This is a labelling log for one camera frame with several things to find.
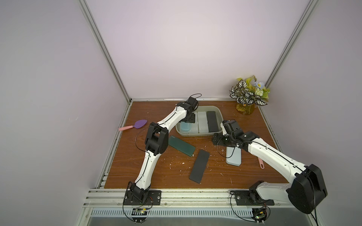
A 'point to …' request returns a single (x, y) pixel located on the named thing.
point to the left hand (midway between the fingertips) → (190, 119)
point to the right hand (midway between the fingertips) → (217, 137)
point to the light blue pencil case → (235, 159)
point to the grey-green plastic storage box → (207, 122)
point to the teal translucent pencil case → (185, 127)
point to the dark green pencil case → (182, 145)
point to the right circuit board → (259, 214)
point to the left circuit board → (139, 211)
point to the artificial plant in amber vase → (247, 93)
